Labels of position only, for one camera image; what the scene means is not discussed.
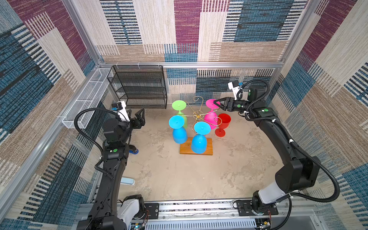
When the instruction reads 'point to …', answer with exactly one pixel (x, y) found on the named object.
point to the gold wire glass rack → (199, 114)
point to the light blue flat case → (126, 181)
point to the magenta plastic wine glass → (211, 118)
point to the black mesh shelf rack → (139, 86)
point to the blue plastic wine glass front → (199, 143)
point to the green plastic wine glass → (179, 105)
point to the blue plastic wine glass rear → (179, 135)
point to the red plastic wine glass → (224, 120)
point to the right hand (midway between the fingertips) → (218, 104)
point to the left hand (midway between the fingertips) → (137, 109)
